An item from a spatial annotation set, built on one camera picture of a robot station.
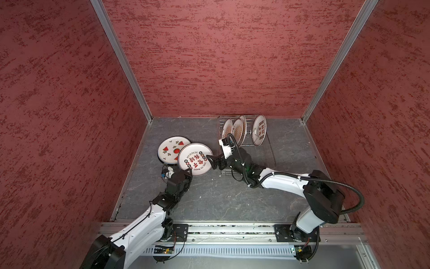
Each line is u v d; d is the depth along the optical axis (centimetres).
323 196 45
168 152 100
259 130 103
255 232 76
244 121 93
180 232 73
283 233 74
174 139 106
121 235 45
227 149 69
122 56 87
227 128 106
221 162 71
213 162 72
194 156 90
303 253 71
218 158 72
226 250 77
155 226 56
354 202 81
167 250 71
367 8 71
